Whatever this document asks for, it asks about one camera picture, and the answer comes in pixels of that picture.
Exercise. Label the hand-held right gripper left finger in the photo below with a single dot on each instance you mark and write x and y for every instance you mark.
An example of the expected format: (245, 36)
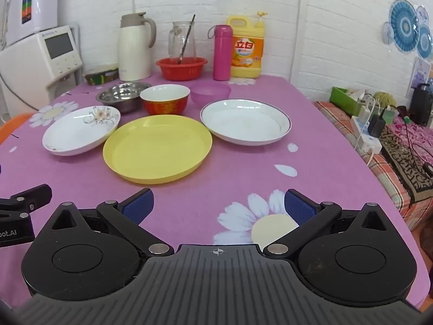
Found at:
(138, 205)

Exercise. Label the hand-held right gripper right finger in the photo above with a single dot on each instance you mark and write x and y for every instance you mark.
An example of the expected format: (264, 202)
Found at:
(299, 207)

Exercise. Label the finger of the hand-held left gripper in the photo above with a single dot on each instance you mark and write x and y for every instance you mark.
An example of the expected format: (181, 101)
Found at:
(30, 196)

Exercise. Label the yellow plastic plate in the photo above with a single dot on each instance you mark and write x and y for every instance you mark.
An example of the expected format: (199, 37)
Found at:
(155, 149)

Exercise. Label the white floral plate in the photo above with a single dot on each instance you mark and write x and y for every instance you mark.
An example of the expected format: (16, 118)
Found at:
(74, 135)

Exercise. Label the white ceramic bowl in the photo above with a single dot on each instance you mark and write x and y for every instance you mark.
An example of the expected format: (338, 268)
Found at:
(162, 106)

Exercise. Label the white blue-rimmed plate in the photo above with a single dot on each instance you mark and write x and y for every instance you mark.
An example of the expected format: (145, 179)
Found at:
(243, 122)

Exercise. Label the stainless steel bowl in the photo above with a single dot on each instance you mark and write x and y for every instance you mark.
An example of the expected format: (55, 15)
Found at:
(121, 99)

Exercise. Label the purple plastic bowl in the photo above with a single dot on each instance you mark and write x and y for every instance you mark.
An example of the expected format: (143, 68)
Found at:
(209, 97)

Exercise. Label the orange chair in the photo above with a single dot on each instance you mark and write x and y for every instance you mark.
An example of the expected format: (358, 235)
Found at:
(10, 127)

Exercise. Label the pink floral tablecloth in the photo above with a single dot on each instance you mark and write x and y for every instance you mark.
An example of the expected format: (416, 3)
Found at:
(236, 169)

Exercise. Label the plaid cloth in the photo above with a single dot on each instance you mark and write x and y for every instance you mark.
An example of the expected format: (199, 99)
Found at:
(382, 169)

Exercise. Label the white power strip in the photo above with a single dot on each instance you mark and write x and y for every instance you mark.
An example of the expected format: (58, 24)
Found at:
(367, 143)

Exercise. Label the black charger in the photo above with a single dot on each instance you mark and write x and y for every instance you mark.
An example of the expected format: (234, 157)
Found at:
(376, 125)

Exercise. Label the leopard pattern cloth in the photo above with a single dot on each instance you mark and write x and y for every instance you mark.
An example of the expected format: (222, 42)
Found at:
(402, 162)

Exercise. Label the white charger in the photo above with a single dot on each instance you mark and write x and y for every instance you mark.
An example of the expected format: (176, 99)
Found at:
(365, 113)

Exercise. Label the green box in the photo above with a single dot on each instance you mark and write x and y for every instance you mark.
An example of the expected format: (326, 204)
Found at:
(340, 99)

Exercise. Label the white appliance with screen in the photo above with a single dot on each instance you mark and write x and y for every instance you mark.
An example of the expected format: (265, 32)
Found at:
(20, 71)

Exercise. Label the instant noodle bowl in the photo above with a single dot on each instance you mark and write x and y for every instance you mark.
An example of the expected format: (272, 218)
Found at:
(98, 78)

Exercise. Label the yellow scouring ball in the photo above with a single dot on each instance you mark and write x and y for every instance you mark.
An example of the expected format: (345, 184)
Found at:
(385, 99)

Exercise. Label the red plastic basket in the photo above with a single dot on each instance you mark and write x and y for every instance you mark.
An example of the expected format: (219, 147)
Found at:
(182, 71)

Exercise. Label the purple floral cloth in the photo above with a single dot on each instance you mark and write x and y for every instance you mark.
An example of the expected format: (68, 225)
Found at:
(423, 138)

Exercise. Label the yellow detergent bottle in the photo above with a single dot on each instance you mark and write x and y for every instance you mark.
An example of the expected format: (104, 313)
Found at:
(245, 65)

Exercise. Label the white thermos jug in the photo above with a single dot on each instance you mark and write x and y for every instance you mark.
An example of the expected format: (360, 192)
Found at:
(133, 50)

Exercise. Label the black appliance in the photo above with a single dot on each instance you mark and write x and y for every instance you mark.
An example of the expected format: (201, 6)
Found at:
(419, 105)

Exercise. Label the pink thermos bottle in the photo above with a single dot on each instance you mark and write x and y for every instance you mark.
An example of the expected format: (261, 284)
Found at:
(221, 57)

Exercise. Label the glass pitcher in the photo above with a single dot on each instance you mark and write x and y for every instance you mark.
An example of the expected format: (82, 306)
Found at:
(175, 40)

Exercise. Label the dark stirring stick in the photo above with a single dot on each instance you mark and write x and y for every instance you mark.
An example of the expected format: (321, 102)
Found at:
(187, 37)

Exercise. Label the wall poster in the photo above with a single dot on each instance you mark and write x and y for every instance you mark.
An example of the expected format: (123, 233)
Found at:
(419, 74)

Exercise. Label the white wall pipe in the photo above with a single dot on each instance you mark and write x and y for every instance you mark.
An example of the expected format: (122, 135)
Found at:
(299, 23)

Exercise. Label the white wall water purifier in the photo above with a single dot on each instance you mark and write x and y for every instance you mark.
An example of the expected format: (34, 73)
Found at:
(37, 3)

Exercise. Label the blue fan wall decoration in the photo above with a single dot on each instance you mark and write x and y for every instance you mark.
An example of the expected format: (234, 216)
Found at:
(404, 23)

